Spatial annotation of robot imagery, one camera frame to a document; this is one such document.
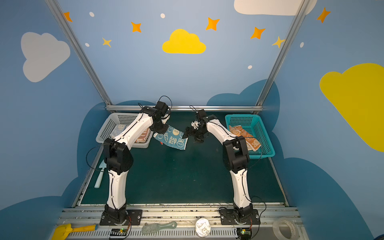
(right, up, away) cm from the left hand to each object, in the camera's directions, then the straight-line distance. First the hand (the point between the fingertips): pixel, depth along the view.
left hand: (160, 129), depth 94 cm
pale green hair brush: (0, -47, -23) cm, 53 cm away
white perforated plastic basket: (-38, +7, +12) cm, 40 cm away
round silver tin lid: (+26, -45, -26) cm, 58 cm away
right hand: (+18, -6, +1) cm, 19 cm away
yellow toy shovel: (-41, -48, -24) cm, 68 cm away
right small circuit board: (+47, -52, -20) cm, 73 cm away
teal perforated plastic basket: (+66, +3, +17) cm, 68 cm away
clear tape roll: (+66, -49, -22) cm, 85 cm away
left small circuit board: (-16, -51, -21) cm, 57 cm away
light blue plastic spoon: (-35, -23, -3) cm, 42 cm away
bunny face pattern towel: (+7, -6, +8) cm, 12 cm away
